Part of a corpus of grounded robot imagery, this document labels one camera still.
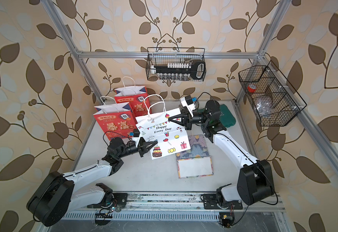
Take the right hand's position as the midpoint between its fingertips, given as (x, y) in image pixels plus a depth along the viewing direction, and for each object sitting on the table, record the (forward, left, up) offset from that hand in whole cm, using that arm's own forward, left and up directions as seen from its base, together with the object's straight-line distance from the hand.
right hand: (169, 119), depth 66 cm
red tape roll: (+21, -47, -1) cm, 52 cm away
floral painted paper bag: (-8, -14, -32) cm, 36 cm away
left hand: (-3, +9, -13) cm, 16 cm away
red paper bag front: (+12, +32, -14) cm, 37 cm away
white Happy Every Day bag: (-3, +7, 0) cm, 7 cm away
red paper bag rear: (+26, +21, -9) cm, 35 cm away
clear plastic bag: (+6, -47, -1) cm, 47 cm away
